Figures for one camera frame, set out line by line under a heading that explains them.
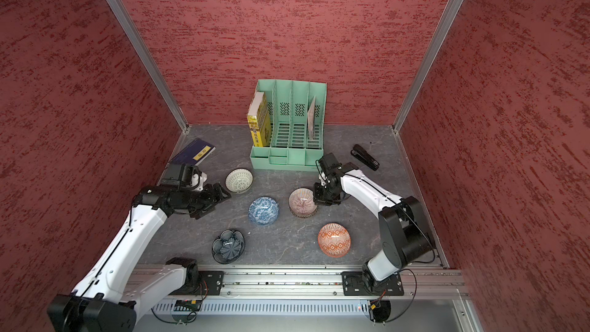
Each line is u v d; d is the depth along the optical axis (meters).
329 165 0.71
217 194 0.70
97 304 0.37
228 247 0.81
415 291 0.70
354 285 0.73
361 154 1.06
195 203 0.64
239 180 0.97
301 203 0.90
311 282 0.76
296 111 1.18
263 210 0.90
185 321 0.68
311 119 1.04
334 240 0.83
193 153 1.10
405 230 0.45
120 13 0.79
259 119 0.88
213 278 0.75
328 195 0.74
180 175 0.59
